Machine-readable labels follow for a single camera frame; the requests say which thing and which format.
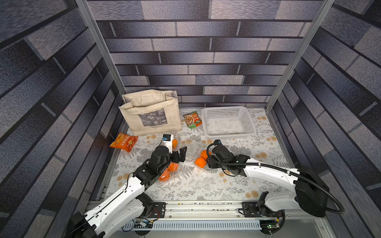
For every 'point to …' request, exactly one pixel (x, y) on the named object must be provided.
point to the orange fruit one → (173, 166)
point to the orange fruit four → (201, 162)
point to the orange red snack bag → (124, 142)
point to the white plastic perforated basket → (227, 122)
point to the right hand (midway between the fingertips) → (209, 158)
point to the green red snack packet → (192, 120)
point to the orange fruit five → (174, 143)
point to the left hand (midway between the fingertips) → (180, 146)
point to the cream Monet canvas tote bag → (152, 111)
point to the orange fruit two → (165, 176)
